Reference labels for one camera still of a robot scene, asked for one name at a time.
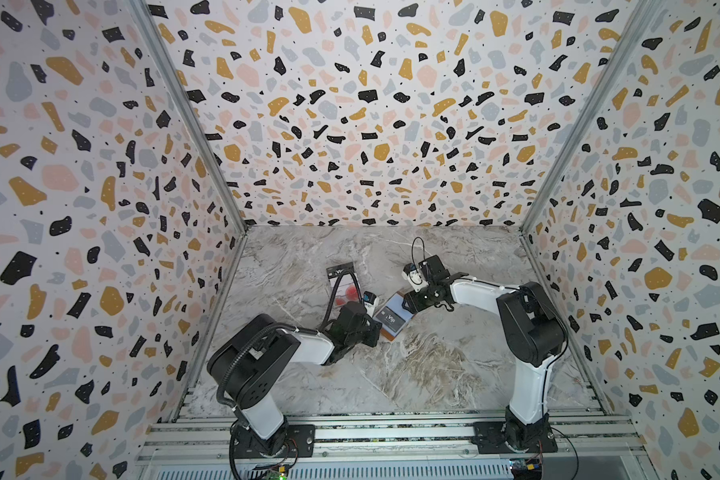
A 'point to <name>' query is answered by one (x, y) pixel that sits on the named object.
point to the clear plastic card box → (345, 289)
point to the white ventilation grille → (499, 470)
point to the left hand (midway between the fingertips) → (387, 320)
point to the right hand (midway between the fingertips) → (409, 296)
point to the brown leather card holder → (385, 334)
